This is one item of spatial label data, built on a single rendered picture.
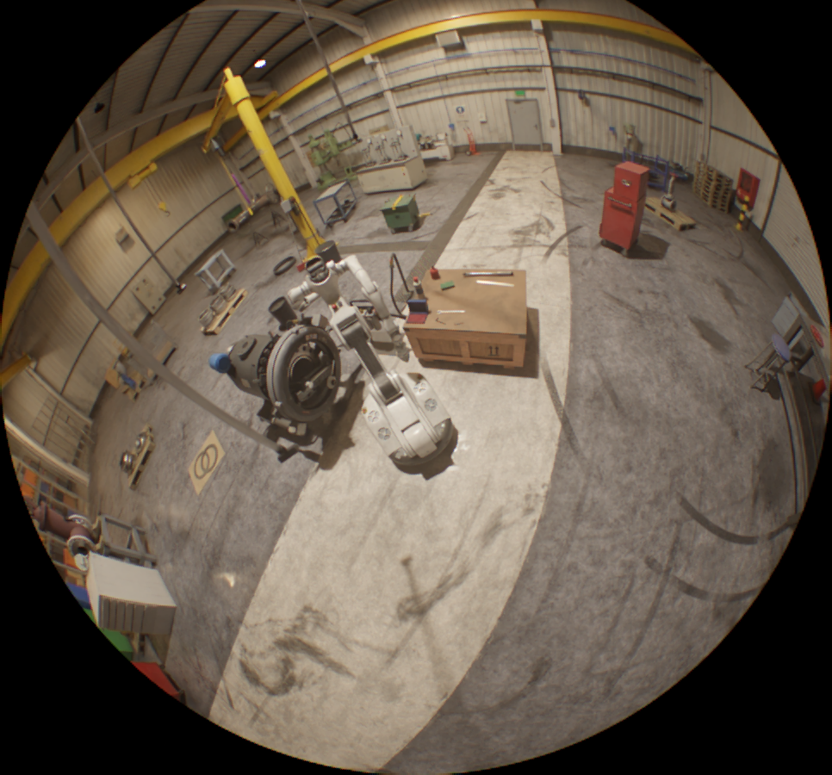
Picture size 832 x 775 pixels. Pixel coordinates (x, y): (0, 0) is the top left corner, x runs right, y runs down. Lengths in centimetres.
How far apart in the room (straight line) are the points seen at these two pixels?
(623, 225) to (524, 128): 784
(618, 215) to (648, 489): 311
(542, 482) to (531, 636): 117
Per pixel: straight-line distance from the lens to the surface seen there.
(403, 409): 174
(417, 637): 219
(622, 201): 382
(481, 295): 225
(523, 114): 1113
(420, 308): 221
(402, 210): 461
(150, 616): 455
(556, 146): 1093
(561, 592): 208
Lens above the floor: 193
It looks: 50 degrees down
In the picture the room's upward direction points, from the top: 24 degrees counter-clockwise
